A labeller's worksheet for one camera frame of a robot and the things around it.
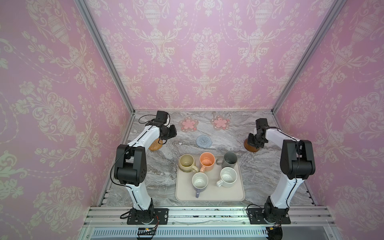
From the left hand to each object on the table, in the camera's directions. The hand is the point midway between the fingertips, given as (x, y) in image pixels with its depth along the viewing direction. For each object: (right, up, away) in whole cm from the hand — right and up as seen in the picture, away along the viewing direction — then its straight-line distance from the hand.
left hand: (176, 133), depth 94 cm
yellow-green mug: (+6, -17, -2) cm, 19 cm away
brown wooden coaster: (+48, -10, +5) cm, 49 cm away
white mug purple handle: (+15, -27, -9) cm, 32 cm away
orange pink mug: (+19, -17, -3) cm, 26 cm away
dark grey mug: (+33, -15, -6) cm, 37 cm away
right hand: (+49, -6, +5) cm, 50 cm away
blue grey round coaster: (+18, -6, +8) cm, 21 cm away
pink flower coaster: (+7, +6, +19) cm, 21 cm away
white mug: (+31, -24, -9) cm, 40 cm away
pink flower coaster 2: (+31, +7, +19) cm, 37 cm away
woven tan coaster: (-15, -9, +6) cm, 18 cm away
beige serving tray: (+35, -33, -10) cm, 49 cm away
